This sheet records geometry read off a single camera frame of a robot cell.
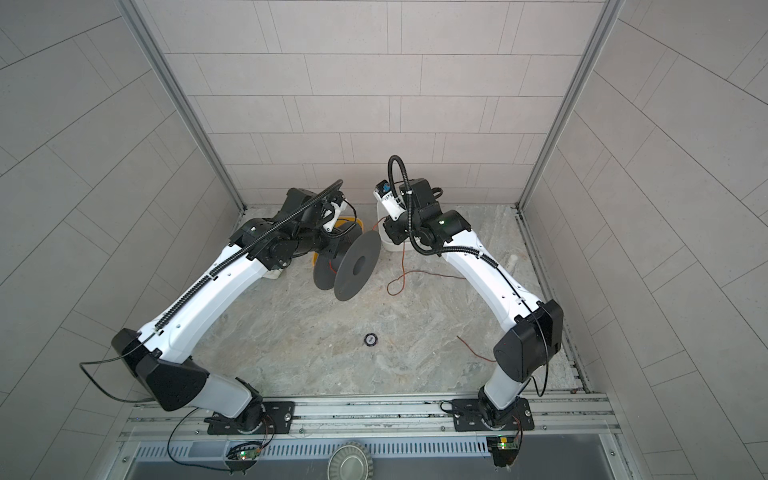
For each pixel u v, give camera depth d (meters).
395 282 0.95
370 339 0.84
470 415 0.71
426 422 0.71
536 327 0.41
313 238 0.58
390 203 0.66
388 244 0.90
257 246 0.45
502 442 0.69
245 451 0.64
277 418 0.71
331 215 0.59
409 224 0.58
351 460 0.66
